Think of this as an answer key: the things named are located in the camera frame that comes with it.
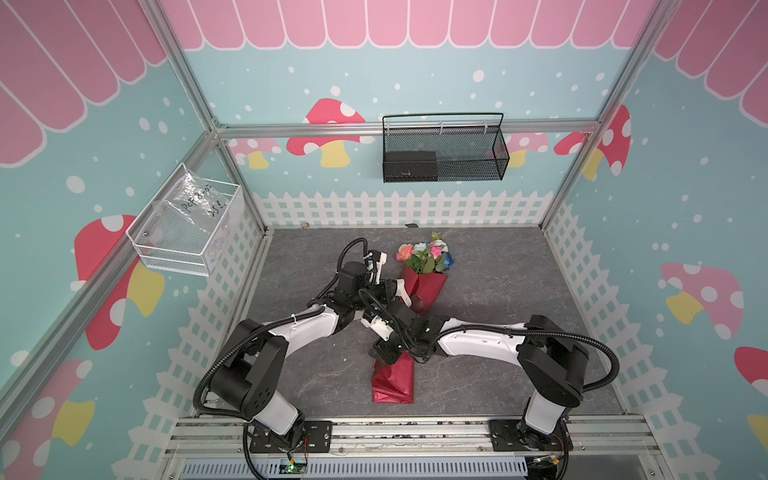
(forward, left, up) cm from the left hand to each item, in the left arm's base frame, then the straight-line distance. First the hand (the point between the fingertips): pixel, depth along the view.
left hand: (402, 289), depth 87 cm
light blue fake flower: (+19, -8, -10) cm, 23 cm away
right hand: (-15, +8, -8) cm, 18 cm away
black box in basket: (+32, -2, +20) cm, 38 cm away
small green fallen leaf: (+42, -4, -15) cm, 45 cm away
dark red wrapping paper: (-23, +2, -10) cm, 25 cm away
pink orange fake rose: (+22, -1, -10) cm, 25 cm away
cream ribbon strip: (-1, 0, +1) cm, 1 cm away
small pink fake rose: (+19, -12, -6) cm, 23 cm away
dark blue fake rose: (+19, -17, -10) cm, 27 cm away
